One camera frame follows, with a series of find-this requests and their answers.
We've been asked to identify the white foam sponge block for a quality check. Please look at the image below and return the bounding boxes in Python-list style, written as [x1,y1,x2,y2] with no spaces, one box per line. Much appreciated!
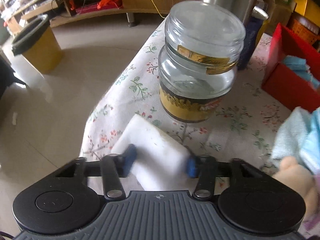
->
[111,114,195,191]

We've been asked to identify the floral white tablecloth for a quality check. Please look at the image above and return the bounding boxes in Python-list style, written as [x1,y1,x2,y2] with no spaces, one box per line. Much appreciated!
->
[80,17,320,238]

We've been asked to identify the beige plush toy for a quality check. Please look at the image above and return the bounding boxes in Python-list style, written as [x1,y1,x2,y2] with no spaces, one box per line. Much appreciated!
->
[272,156,319,221]

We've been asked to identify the light blue towel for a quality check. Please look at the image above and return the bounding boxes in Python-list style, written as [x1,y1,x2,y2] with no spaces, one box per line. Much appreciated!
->
[271,107,319,174]

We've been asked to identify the glass Moccona coffee jar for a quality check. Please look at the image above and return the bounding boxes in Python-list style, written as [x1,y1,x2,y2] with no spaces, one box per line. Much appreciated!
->
[158,1,246,123]

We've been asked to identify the red cardboard box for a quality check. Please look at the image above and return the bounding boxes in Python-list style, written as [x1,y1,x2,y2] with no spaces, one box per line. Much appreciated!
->
[261,24,319,113]

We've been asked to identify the purple fuzzy cloth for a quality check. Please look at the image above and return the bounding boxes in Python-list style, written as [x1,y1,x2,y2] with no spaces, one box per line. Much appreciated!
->
[303,212,319,231]

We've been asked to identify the light blue face masks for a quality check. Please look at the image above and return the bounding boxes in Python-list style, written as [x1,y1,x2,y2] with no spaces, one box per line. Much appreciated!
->
[282,55,319,89]

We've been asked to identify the yellow trash bin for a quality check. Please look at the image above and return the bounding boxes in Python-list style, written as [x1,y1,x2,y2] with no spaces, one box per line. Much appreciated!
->
[11,14,63,74]

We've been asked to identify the yellow blue tin can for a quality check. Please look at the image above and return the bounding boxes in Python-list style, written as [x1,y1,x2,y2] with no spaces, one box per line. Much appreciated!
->
[237,6,268,70]

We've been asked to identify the orange plastic basket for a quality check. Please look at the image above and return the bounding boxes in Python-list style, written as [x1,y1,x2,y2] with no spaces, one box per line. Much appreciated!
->
[287,12,319,45]

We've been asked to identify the yellow box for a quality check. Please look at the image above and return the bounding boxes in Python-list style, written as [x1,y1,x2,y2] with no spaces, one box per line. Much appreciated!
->
[294,0,319,25]

